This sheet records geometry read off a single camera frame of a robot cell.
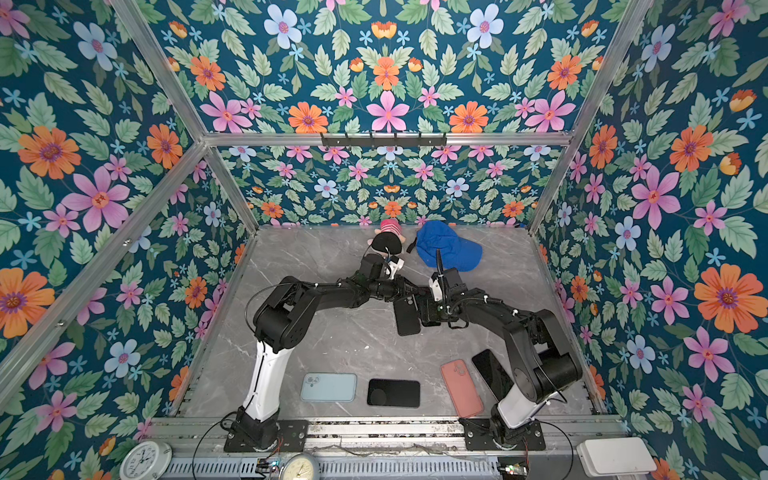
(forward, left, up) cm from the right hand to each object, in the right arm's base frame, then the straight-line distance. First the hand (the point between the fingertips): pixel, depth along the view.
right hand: (427, 310), depth 93 cm
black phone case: (0, +6, -5) cm, 8 cm away
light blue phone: (-22, +28, -4) cm, 36 cm away
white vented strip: (-40, +23, -4) cm, 46 cm away
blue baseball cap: (+24, -13, 0) cm, 27 cm away
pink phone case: (-22, -9, -6) cm, 25 cm away
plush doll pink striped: (+34, +13, +4) cm, 37 cm away
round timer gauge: (-40, +31, +1) cm, 51 cm away
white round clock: (-39, +67, +1) cm, 77 cm away
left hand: (+6, +1, +6) cm, 8 cm away
